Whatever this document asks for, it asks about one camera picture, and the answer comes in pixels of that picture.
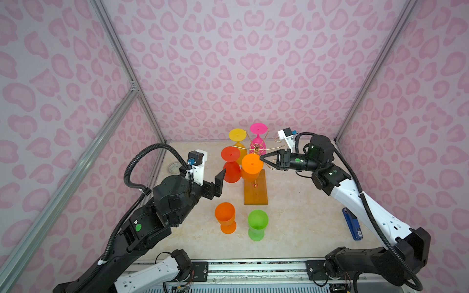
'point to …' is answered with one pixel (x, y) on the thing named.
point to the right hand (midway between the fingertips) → (264, 160)
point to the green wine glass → (258, 222)
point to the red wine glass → (232, 173)
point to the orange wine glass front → (252, 165)
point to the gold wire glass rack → (257, 148)
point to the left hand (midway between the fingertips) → (213, 163)
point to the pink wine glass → (258, 128)
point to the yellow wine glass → (239, 135)
